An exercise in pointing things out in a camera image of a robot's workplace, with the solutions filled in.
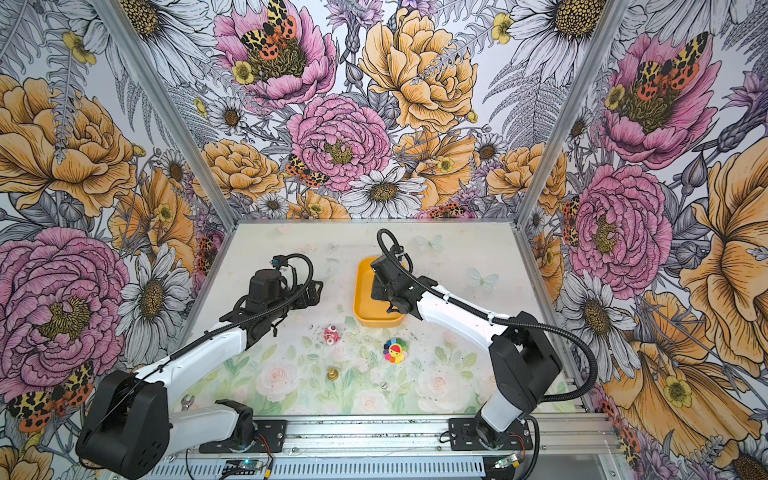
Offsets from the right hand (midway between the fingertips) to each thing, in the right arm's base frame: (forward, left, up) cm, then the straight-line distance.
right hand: (382, 292), depth 87 cm
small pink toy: (-9, +15, -8) cm, 19 cm away
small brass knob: (-19, +14, -11) cm, 26 cm away
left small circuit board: (-38, +31, -12) cm, 51 cm away
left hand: (+1, +21, -1) cm, 21 cm away
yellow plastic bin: (-1, +4, -10) cm, 11 cm away
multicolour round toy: (-12, -3, -11) cm, 17 cm away
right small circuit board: (-39, -29, -14) cm, 50 cm away
